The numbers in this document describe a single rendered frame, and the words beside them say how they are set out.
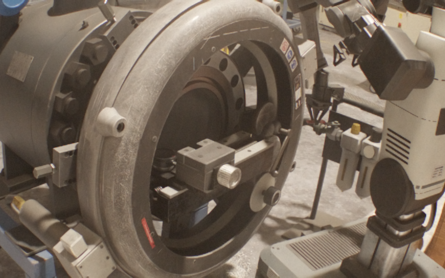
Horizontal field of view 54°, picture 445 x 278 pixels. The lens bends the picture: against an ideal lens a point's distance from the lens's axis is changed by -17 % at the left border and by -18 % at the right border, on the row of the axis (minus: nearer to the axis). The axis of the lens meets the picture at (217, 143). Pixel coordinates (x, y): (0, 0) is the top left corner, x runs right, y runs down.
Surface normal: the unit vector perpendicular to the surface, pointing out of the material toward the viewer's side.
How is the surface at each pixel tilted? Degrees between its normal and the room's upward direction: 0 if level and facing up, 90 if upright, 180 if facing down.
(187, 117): 85
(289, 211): 0
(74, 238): 23
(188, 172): 92
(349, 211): 0
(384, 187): 90
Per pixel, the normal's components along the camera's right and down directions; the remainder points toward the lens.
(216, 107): -0.61, 0.58
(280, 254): 0.11, -0.92
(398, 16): -0.81, 0.14
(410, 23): 0.58, 0.36
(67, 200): 0.78, 0.31
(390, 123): -0.89, 0.25
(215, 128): -0.60, 0.14
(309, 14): 0.36, 0.82
